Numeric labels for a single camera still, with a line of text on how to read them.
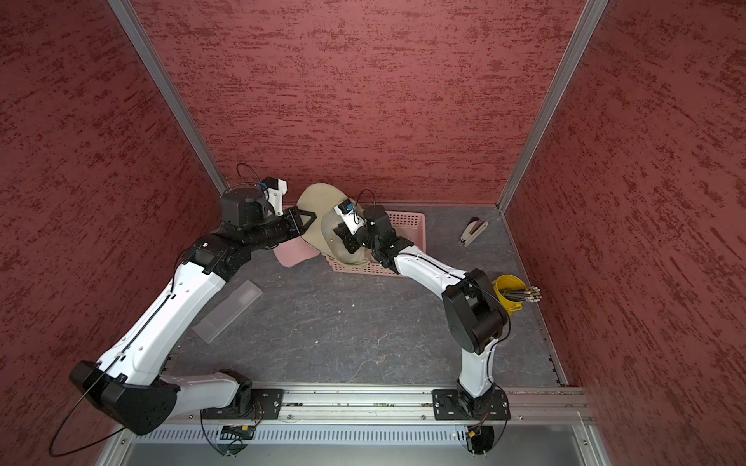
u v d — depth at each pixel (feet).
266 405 2.45
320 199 2.29
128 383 1.24
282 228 1.96
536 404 2.50
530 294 2.50
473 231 3.61
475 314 1.61
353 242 2.53
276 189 2.06
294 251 3.36
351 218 2.44
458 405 2.13
